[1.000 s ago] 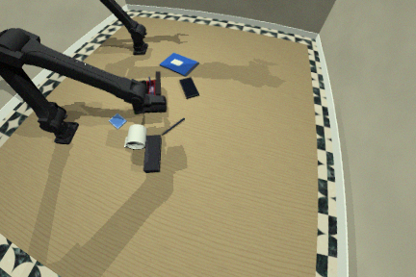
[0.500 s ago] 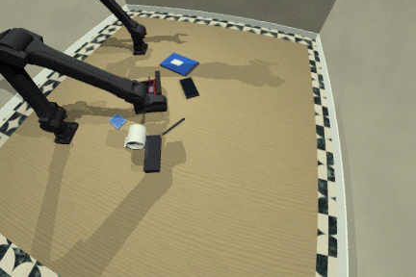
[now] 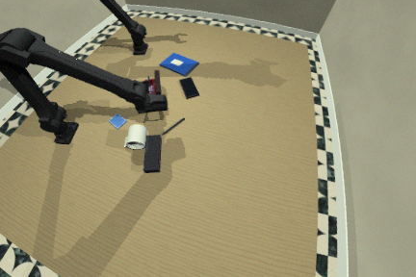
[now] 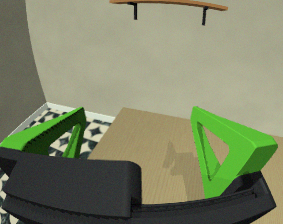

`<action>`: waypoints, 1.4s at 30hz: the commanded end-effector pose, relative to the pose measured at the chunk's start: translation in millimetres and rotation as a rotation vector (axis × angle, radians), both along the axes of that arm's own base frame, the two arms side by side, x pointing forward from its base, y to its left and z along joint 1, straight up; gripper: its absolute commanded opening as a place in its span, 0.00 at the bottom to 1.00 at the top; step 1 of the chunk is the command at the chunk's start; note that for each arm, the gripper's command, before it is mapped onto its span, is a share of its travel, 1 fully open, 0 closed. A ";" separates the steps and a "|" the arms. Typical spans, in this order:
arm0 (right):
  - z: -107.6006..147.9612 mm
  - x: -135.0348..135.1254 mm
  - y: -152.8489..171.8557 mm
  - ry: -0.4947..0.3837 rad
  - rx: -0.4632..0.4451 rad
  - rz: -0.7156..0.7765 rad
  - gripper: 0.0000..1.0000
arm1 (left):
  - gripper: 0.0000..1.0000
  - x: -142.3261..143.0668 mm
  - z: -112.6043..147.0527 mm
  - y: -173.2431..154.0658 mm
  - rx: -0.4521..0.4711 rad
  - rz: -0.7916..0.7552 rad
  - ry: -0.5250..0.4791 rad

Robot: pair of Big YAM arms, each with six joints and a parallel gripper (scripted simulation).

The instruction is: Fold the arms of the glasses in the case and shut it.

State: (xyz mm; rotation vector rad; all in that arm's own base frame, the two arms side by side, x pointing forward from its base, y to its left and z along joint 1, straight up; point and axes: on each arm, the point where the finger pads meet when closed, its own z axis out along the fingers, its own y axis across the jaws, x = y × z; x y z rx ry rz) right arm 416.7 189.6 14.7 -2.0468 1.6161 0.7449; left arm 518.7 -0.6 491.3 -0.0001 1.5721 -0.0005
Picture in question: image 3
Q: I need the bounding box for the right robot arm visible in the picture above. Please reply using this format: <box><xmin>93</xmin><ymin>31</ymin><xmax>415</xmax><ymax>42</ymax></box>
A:
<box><xmin>0</xmin><ymin>28</ymin><xmax>168</xmax><ymax>144</ymax></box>

